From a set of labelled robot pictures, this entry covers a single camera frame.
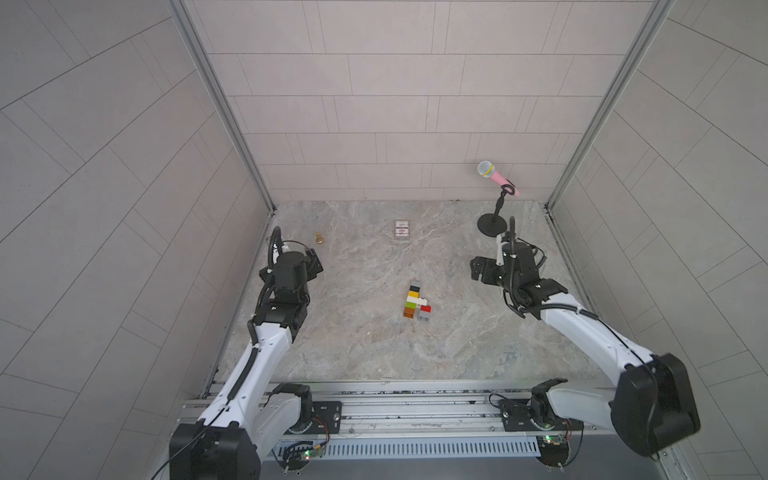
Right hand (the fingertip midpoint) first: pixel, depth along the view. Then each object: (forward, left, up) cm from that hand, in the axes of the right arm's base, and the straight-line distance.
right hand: (481, 263), depth 86 cm
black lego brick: (-2, +20, -9) cm, 22 cm away
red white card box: (+23, +22, -9) cm, 33 cm away
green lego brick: (-7, +21, -10) cm, 24 cm away
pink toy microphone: (+24, -5, +15) cm, 29 cm away
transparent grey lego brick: (+1, +19, -11) cm, 22 cm away
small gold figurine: (+20, +52, -8) cm, 56 cm away
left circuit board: (-42, +49, -10) cm, 65 cm away
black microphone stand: (+29, -14, -16) cm, 36 cm away
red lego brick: (-8, +17, -10) cm, 21 cm away
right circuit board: (-43, -9, -15) cm, 47 cm away
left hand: (+2, +51, +9) cm, 52 cm away
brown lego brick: (-9, +22, -10) cm, 26 cm away
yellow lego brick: (-4, +20, -10) cm, 22 cm away
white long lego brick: (-6, +19, -9) cm, 22 cm away
